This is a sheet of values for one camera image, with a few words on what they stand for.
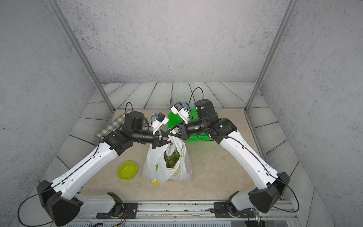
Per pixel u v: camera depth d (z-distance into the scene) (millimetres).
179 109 556
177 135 576
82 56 882
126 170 853
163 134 616
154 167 654
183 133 536
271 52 871
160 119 587
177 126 568
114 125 1103
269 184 386
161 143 614
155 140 573
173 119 582
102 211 596
